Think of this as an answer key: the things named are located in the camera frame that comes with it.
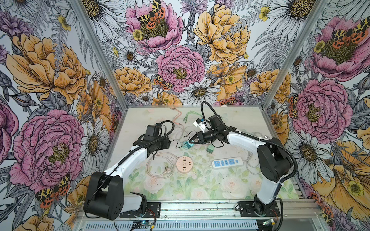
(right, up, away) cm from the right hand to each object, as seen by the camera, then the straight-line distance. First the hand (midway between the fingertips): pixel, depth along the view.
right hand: (192, 145), depth 84 cm
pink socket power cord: (-19, -8, +12) cm, 24 cm away
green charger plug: (+12, -4, +10) cm, 16 cm away
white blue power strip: (+21, -11, +4) cm, 24 cm away
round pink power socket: (-4, -12, +4) cm, 13 cm away
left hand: (-15, -1, +4) cm, 16 cm away
